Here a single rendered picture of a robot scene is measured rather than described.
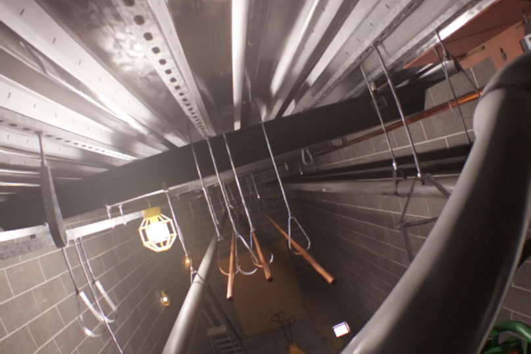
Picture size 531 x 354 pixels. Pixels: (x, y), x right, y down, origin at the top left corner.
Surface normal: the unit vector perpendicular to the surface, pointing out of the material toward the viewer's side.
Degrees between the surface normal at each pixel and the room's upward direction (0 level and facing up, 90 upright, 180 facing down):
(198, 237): 90
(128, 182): 90
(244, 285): 90
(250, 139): 90
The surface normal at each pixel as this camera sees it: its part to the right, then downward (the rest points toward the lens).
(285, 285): 0.11, -0.11
